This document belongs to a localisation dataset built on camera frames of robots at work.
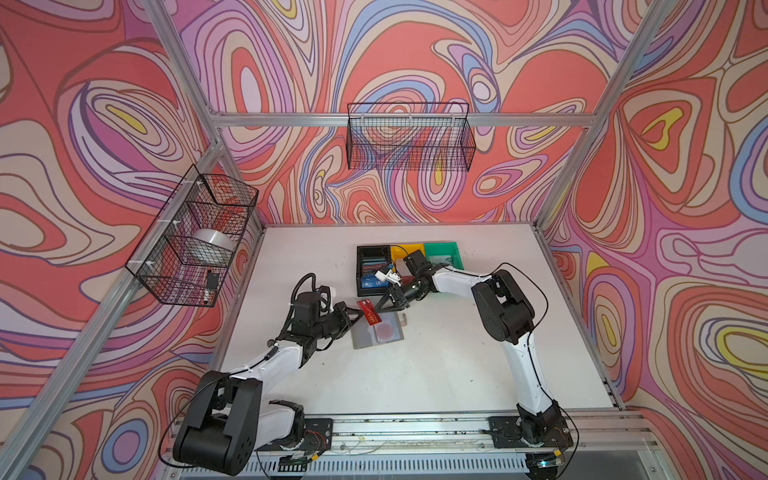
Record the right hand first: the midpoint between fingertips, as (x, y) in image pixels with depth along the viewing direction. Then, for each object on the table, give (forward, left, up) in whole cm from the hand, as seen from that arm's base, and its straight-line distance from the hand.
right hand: (381, 315), depth 89 cm
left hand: (-1, +4, +5) cm, 6 cm away
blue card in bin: (+14, +3, -2) cm, 14 cm away
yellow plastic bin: (+13, -6, +14) cm, 20 cm away
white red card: (+23, -22, -4) cm, 32 cm away
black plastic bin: (+24, +4, -4) cm, 25 cm away
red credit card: (0, +3, +2) cm, 4 cm away
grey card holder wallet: (-5, +5, -4) cm, 8 cm away
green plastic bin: (+25, -24, -3) cm, 35 cm away
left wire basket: (+5, +46, +26) cm, 53 cm away
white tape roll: (+8, +40, +27) cm, 49 cm away
